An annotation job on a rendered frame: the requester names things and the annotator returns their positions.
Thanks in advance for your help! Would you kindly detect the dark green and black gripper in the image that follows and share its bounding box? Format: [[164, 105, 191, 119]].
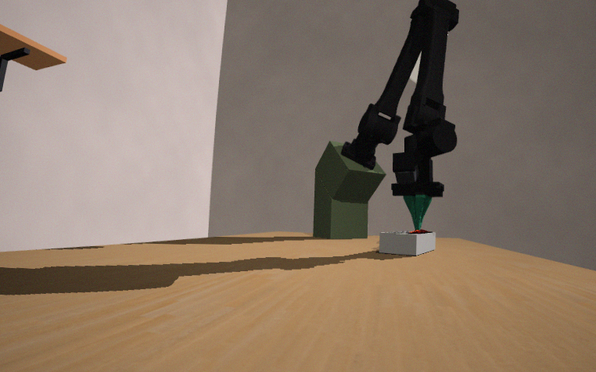
[[391, 182, 444, 230]]

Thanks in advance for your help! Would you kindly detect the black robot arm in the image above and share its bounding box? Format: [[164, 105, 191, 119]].
[[341, 0, 459, 184]]

